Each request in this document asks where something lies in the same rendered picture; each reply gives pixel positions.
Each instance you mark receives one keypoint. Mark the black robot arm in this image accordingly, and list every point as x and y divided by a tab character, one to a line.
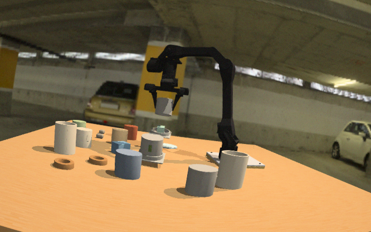
226	128

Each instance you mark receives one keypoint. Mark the orange-brown cylinder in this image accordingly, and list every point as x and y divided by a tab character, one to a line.
132	131

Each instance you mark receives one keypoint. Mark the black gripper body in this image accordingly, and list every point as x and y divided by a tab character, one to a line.
152	87

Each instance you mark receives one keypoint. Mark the brown ring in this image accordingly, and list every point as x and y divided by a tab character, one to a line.
64	163
98	160

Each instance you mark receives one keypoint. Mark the blue block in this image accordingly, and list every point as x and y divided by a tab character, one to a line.
119	145

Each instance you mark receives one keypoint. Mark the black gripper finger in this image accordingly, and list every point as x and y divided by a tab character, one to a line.
177	96
154	95

